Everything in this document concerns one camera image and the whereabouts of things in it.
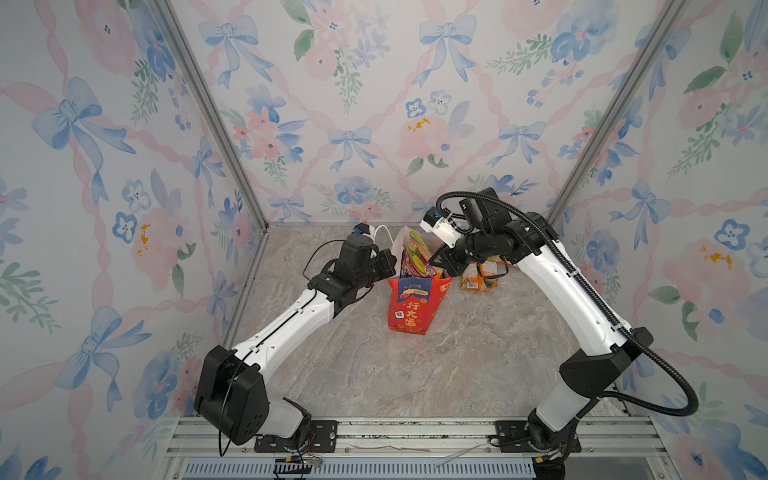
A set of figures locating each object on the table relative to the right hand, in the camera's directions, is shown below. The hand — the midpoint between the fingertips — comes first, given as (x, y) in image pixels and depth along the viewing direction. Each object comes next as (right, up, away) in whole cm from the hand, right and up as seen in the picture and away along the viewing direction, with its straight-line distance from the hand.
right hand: (433, 256), depth 72 cm
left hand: (-7, 0, +6) cm, 10 cm away
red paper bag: (-4, -12, +9) cm, 15 cm away
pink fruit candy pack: (-4, -1, +3) cm, 5 cm away
